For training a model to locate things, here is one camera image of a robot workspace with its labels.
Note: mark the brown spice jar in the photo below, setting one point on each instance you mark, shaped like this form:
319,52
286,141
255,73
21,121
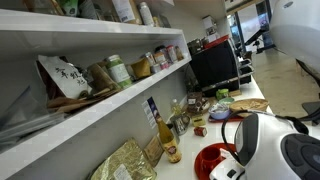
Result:
180,53

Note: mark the wooden spoons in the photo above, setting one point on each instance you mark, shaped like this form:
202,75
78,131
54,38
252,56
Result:
71,103

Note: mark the spice jar with red lid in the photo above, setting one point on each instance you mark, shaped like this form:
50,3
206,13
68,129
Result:
172,53

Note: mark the tan box with white label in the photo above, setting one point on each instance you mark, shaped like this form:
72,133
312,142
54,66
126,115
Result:
125,10

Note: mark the glass jar with silver lid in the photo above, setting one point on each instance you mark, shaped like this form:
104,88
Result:
149,57

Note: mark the white small carton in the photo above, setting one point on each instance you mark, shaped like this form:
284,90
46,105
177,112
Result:
209,24

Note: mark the yellow packet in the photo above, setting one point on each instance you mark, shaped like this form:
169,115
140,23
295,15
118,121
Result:
141,68

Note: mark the dark glass jars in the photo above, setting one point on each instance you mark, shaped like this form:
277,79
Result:
195,46

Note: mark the brown flat packet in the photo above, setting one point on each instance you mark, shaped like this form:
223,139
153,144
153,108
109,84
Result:
153,150

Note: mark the red small can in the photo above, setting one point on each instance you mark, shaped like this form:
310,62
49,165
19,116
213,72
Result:
200,131

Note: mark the yellow small box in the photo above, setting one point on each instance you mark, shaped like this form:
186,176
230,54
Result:
199,120

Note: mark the silver tin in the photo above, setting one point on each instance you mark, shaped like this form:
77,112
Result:
155,68

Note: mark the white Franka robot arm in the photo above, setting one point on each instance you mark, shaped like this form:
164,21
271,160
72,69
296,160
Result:
266,143

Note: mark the black metal stand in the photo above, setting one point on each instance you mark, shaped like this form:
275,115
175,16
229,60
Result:
313,106

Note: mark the gold foil bag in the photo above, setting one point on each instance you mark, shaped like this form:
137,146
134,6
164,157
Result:
123,163

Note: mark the woven basket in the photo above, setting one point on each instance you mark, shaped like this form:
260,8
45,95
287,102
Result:
249,106

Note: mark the brown paper bag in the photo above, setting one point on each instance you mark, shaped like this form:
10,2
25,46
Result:
100,80

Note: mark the green cup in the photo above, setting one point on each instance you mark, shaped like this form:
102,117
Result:
222,93

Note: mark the metal jug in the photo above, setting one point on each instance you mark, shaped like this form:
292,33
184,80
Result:
180,124

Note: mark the clear yellow oil bottle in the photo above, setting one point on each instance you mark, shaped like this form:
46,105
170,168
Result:
175,106

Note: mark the black small rack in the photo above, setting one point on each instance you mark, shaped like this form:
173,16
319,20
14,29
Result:
246,68

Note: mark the white wall shelf unit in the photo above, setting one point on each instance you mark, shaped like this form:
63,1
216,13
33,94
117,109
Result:
100,108

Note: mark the grey container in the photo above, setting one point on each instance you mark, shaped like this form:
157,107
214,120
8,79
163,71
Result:
88,8

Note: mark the dark lidded jar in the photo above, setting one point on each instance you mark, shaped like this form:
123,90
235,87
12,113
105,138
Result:
160,53

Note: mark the black coffee machine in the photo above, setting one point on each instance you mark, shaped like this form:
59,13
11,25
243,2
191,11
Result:
215,66

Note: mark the black camera boom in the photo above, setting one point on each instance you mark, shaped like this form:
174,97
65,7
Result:
256,36

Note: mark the dark brown labelled jar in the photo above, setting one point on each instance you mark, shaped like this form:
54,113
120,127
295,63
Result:
194,101

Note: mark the red cup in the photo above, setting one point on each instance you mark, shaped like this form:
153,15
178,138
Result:
210,158

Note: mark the white jar with green lid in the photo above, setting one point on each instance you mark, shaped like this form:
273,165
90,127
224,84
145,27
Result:
118,71

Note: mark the clear plastic sheets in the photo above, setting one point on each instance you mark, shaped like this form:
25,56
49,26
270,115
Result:
26,116

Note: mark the red round plate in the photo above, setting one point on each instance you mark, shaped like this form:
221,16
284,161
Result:
200,166

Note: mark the green packet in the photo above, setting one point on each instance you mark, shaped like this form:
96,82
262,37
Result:
69,6

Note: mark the red tray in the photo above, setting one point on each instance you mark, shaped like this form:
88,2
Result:
220,119

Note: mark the tan packet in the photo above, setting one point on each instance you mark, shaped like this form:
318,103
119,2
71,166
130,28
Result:
40,5

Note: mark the small yellow bottle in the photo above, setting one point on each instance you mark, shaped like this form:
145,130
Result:
156,21

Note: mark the silver can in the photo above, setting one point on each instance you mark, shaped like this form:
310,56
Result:
146,14

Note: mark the white paper tags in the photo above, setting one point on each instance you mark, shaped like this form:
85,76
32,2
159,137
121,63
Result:
224,154

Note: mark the pink tin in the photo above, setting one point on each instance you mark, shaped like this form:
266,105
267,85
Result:
164,65

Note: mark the amber bottle with gold label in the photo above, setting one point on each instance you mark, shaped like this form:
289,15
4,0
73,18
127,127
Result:
169,141

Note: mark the white bag with black characters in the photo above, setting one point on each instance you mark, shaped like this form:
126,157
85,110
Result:
65,78

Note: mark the green bowl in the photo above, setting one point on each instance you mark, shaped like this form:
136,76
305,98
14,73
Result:
226,100

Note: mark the blue bowl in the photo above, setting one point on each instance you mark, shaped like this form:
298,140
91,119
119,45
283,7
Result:
218,112

